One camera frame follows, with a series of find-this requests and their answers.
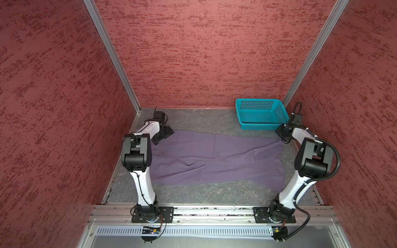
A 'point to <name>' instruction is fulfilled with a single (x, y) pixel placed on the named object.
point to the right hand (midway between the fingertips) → (278, 132)
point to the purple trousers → (181, 157)
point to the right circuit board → (279, 233)
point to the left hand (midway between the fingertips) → (165, 138)
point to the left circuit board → (148, 230)
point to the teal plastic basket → (261, 113)
